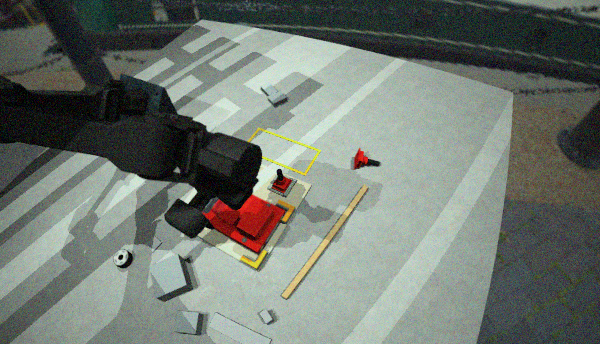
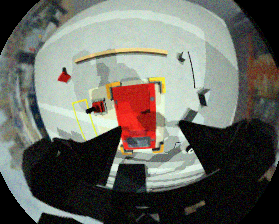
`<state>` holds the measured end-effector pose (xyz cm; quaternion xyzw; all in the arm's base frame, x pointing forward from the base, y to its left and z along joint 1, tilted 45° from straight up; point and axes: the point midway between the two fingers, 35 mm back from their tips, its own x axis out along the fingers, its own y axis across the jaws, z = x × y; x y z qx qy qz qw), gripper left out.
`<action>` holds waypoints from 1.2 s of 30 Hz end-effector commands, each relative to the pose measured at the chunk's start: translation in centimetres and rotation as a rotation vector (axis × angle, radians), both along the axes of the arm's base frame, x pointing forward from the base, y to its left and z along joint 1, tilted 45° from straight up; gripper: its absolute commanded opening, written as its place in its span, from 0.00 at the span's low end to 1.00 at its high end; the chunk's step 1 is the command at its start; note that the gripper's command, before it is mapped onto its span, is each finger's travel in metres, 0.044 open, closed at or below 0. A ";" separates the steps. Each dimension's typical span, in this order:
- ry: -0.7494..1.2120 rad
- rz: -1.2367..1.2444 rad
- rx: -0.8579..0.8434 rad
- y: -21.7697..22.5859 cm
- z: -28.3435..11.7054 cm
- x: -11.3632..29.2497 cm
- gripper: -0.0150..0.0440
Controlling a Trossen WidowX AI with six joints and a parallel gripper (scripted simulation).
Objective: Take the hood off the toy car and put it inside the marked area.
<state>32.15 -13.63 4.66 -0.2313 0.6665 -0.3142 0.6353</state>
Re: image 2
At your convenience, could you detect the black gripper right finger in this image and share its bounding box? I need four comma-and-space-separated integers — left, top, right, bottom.
179, 120, 247, 175

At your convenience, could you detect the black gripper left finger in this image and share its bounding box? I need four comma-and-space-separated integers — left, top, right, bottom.
53, 127, 122, 186

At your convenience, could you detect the red flat rectangular plate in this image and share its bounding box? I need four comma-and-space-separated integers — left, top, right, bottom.
112, 83, 156, 149

